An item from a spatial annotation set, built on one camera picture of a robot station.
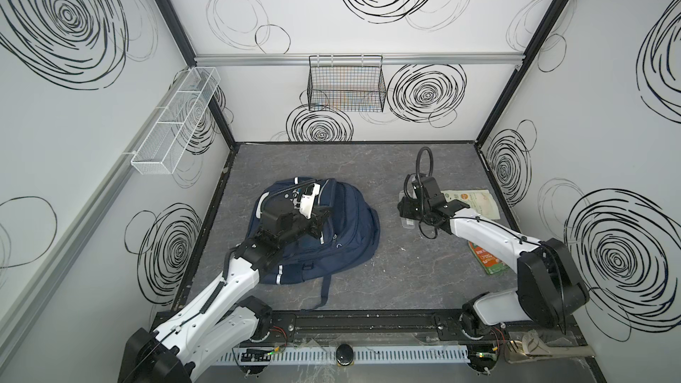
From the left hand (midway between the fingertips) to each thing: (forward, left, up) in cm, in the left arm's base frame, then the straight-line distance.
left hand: (332, 208), depth 75 cm
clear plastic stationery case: (+2, -24, -12) cm, 27 cm away
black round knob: (-33, -5, -11) cm, 35 cm away
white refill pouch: (+17, -54, -20) cm, 60 cm away
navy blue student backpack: (-5, -5, -7) cm, 10 cm away
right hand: (+8, -22, -12) cm, 26 cm away
